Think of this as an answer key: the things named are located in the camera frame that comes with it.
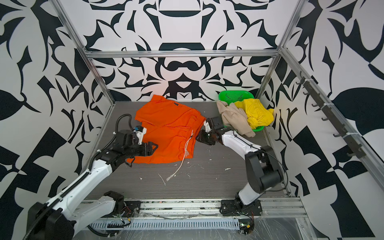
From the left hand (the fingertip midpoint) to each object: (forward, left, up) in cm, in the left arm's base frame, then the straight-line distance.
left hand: (153, 143), depth 80 cm
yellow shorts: (+21, -63, -4) cm, 67 cm away
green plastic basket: (+44, -54, -9) cm, 70 cm away
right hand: (+6, -25, -6) cm, 26 cm away
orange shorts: (+21, -7, -14) cm, 27 cm away
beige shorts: (+17, -47, -1) cm, 51 cm away
